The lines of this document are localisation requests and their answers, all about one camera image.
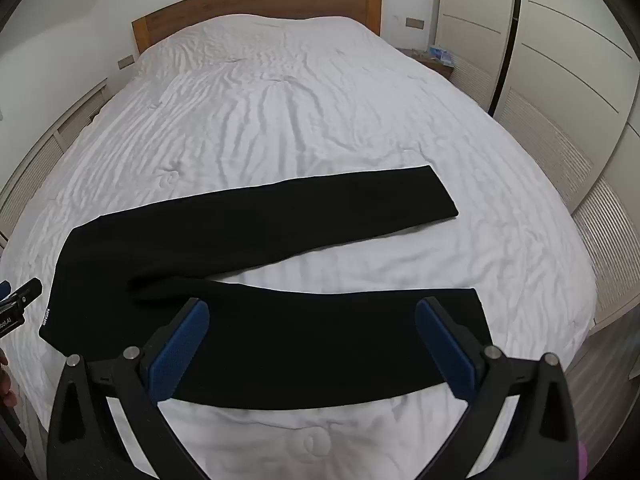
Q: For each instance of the wooden nightstand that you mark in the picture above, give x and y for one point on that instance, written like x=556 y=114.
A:
x=435 y=69

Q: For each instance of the pink cloth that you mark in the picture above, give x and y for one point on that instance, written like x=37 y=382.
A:
x=582 y=462

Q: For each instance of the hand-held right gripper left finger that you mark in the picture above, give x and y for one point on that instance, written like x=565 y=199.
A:
x=181 y=344

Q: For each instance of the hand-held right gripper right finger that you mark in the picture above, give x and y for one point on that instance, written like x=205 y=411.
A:
x=444 y=344

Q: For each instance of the grey wall socket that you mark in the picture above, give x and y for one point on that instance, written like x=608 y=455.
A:
x=126 y=61
x=414 y=23

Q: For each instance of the white duvet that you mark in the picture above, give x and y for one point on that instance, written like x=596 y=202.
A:
x=300 y=110

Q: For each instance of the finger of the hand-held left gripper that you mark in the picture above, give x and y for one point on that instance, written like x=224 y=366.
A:
x=30 y=288

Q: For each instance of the person's dark clothing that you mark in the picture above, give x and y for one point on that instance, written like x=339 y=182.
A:
x=10 y=435

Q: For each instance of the person's left hand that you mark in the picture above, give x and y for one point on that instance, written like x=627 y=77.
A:
x=6 y=382

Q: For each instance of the blue box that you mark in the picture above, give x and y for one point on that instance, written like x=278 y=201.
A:
x=441 y=55

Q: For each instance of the wooden headboard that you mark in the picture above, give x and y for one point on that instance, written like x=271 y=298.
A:
x=260 y=2

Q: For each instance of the black pants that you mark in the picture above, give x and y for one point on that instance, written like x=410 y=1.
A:
x=250 y=220

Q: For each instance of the white wardrobe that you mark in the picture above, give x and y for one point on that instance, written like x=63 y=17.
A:
x=565 y=35

